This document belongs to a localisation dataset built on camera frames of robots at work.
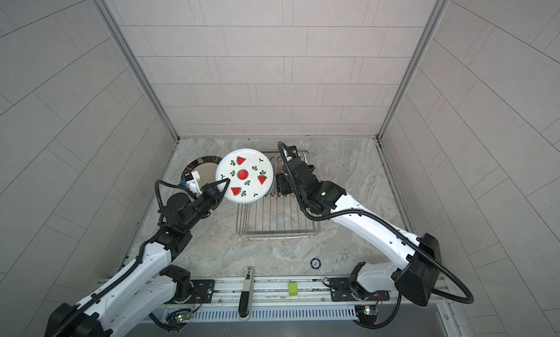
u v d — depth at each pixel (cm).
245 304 65
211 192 65
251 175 75
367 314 68
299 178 51
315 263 77
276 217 87
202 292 71
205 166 103
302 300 71
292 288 72
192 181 68
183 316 64
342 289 71
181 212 56
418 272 37
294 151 61
